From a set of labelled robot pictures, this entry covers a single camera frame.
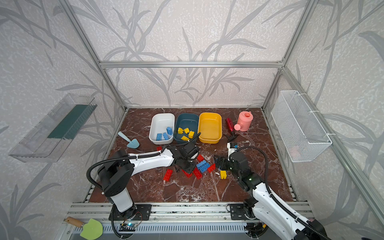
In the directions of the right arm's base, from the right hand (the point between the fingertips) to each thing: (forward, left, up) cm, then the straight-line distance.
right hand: (219, 151), depth 83 cm
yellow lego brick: (+21, +25, -9) cm, 34 cm away
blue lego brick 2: (+17, +35, -10) cm, 40 cm away
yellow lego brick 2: (-10, -2, -9) cm, 13 cm away
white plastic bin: (+29, +41, -10) cm, 52 cm away
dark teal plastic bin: (+32, +19, -11) cm, 39 cm away
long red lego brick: (-10, +29, -10) cm, 32 cm away
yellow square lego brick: (+22, +21, -10) cm, 32 cm away
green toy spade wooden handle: (-35, +62, -11) cm, 72 cm away
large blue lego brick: (-4, +9, -11) cm, 15 cm away
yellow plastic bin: (+25, +4, -9) cm, 27 cm away
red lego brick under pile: (-10, +18, -10) cm, 23 cm away
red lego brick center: (-6, +4, -10) cm, 12 cm away
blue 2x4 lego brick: (+17, +40, -10) cm, 44 cm away
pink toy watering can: (+23, -18, -2) cm, 30 cm away
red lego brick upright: (-8, +13, -11) cm, 19 cm away
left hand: (-4, +15, -8) cm, 17 cm away
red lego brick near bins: (+8, +38, -10) cm, 40 cm away
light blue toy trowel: (+12, +56, -11) cm, 58 cm away
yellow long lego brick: (+15, +22, -9) cm, 28 cm away
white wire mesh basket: (-5, -32, +23) cm, 40 cm away
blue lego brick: (+20, +32, -7) cm, 39 cm away
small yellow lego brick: (+18, +18, -9) cm, 27 cm away
